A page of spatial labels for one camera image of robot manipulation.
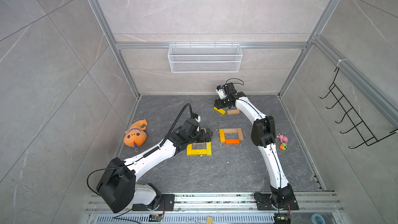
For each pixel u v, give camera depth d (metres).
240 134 0.97
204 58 1.01
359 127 0.64
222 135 0.97
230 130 0.99
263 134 0.65
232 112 1.07
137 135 0.87
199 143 0.73
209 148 0.91
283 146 0.91
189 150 0.90
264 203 0.73
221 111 1.09
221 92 0.98
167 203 0.73
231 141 0.95
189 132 0.63
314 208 0.74
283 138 0.94
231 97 0.81
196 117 0.74
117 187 0.41
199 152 0.89
